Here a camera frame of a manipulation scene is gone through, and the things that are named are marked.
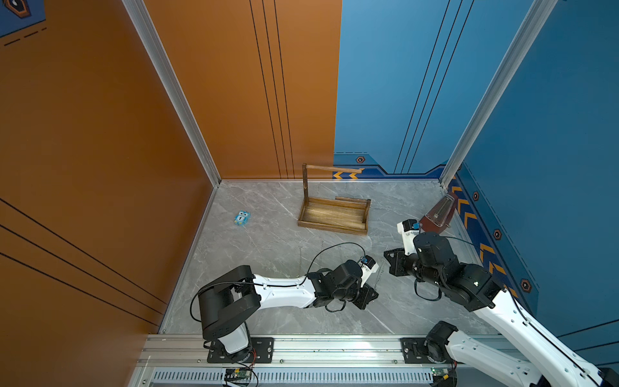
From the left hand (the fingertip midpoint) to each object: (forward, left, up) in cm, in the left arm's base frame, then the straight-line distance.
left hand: (379, 294), depth 76 cm
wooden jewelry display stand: (+39, +10, -10) cm, 41 cm away
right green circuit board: (-19, -18, -12) cm, 28 cm away
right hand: (+7, 0, +13) cm, 15 cm away
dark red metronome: (+31, -29, -1) cm, 42 cm away
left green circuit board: (-20, +42, -11) cm, 48 cm away
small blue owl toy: (+35, +54, -8) cm, 65 cm away
